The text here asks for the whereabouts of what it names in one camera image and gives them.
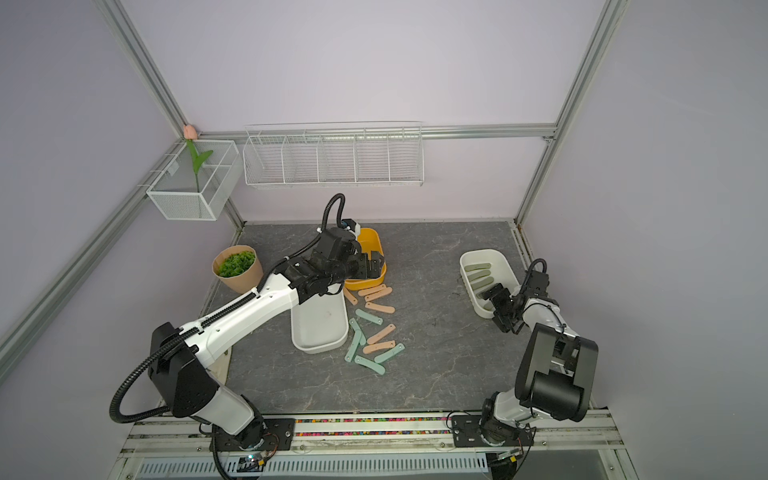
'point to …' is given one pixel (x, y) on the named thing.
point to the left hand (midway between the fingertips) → (371, 261)
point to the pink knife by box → (350, 297)
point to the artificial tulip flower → (198, 161)
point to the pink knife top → (371, 290)
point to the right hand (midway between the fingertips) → (486, 302)
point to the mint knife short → (355, 325)
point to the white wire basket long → (334, 154)
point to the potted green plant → (238, 268)
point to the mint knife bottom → (374, 366)
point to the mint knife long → (354, 345)
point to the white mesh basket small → (174, 193)
